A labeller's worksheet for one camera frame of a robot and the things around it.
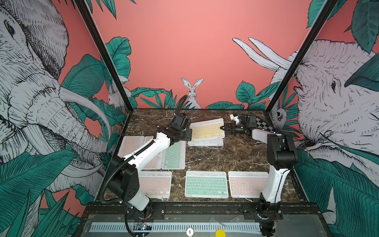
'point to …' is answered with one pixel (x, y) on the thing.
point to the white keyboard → (207, 142)
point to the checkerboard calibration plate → (260, 124)
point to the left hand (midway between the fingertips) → (188, 131)
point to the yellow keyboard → (208, 129)
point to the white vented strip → (179, 226)
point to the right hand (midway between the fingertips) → (221, 126)
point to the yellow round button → (220, 233)
